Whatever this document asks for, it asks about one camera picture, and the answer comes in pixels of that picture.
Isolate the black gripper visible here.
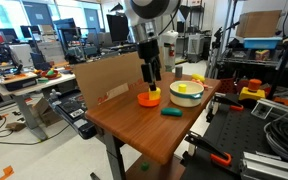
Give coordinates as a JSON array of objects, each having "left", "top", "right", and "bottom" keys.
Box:
[{"left": 136, "top": 38, "right": 163, "bottom": 92}]

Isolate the yellow toy bell pepper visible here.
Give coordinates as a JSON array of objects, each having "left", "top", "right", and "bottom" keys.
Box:
[{"left": 148, "top": 86, "right": 162, "bottom": 101}]

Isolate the gray cylinder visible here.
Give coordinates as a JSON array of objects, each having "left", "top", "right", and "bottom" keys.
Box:
[{"left": 174, "top": 65, "right": 184, "bottom": 80}]

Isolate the orange plastic bowl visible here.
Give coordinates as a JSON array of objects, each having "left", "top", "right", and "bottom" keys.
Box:
[{"left": 137, "top": 91, "right": 162, "bottom": 108}]

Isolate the yellow cylinder block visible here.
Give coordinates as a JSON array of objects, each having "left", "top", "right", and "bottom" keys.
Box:
[{"left": 178, "top": 83, "right": 188, "bottom": 94}]

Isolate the cream pot with teal rim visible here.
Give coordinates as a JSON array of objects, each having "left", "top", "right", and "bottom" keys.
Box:
[{"left": 169, "top": 80, "right": 205, "bottom": 108}]

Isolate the teal oval toy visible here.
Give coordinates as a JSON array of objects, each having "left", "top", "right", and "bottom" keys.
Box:
[{"left": 160, "top": 107, "right": 184, "bottom": 118}]

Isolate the brown cardboard board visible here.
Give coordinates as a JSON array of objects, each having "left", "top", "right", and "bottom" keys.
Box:
[{"left": 71, "top": 50, "right": 152, "bottom": 110}]

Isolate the black computer monitor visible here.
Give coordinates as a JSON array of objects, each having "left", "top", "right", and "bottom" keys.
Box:
[{"left": 105, "top": 13, "right": 132, "bottom": 44}]

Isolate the black equipment case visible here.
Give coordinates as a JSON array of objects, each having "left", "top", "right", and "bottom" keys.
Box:
[{"left": 49, "top": 89, "right": 98, "bottom": 140}]

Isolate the small green block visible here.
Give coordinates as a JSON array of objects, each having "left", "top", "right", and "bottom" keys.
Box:
[{"left": 140, "top": 161, "right": 151, "bottom": 172}]

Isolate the yellow emergency stop button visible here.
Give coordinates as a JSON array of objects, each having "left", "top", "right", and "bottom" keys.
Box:
[{"left": 238, "top": 78, "right": 267, "bottom": 102}]

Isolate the orange plate with toys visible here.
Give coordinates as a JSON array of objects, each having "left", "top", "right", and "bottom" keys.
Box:
[{"left": 39, "top": 68, "right": 62, "bottom": 81}]

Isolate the blue plastic bin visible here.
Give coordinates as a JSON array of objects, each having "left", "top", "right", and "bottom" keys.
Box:
[{"left": 243, "top": 36, "right": 283, "bottom": 51}]

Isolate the open cardboard box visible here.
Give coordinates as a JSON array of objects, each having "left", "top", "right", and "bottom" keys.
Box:
[{"left": 30, "top": 97, "right": 64, "bottom": 127}]

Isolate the brown cardboard box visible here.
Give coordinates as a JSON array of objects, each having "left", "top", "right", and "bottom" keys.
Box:
[{"left": 235, "top": 9, "right": 283, "bottom": 39}]

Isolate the white height adjustable desk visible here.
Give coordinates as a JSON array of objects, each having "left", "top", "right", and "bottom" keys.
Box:
[{"left": 0, "top": 69, "right": 77, "bottom": 142}]

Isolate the silver aluminium extrusion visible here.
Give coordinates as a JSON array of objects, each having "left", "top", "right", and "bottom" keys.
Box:
[{"left": 239, "top": 151, "right": 288, "bottom": 180}]

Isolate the black clamp orange handle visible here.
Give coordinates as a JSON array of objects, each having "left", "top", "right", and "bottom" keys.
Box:
[
  {"left": 181, "top": 130, "right": 233, "bottom": 168},
  {"left": 206, "top": 92, "right": 245, "bottom": 123}
]

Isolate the black cable bundle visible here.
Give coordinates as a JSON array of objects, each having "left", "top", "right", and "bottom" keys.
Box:
[{"left": 263, "top": 103, "right": 288, "bottom": 166}]

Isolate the black floor cable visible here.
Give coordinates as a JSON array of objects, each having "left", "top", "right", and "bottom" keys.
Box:
[{"left": 0, "top": 114, "right": 72, "bottom": 146}]

